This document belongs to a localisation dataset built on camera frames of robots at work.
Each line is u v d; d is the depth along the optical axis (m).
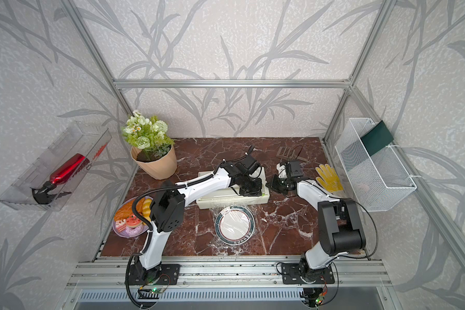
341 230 0.45
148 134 0.85
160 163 0.89
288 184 0.69
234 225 0.83
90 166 0.69
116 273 0.75
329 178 1.04
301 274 0.66
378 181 0.60
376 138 0.74
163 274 0.72
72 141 0.74
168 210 0.52
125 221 0.83
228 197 0.87
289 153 1.12
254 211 0.91
